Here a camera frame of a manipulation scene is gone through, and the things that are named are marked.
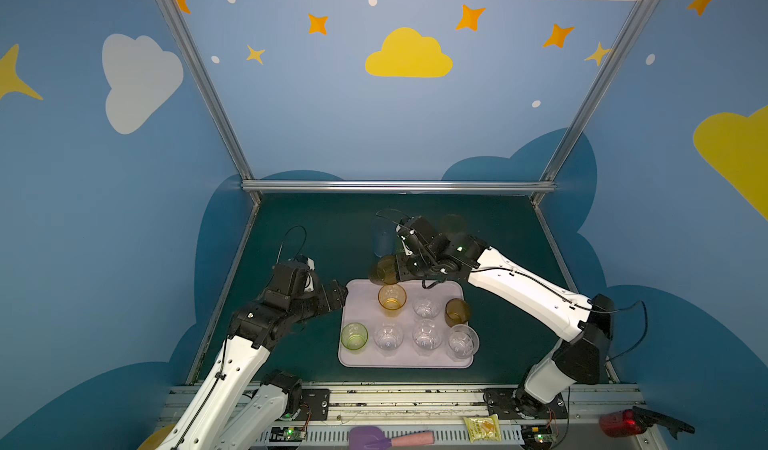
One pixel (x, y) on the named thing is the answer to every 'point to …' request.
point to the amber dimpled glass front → (457, 312)
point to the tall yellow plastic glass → (453, 224)
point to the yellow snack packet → (484, 428)
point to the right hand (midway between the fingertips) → (398, 265)
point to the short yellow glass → (392, 298)
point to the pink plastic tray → (362, 305)
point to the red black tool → (634, 421)
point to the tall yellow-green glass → (354, 337)
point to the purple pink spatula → (374, 438)
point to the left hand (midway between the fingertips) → (338, 296)
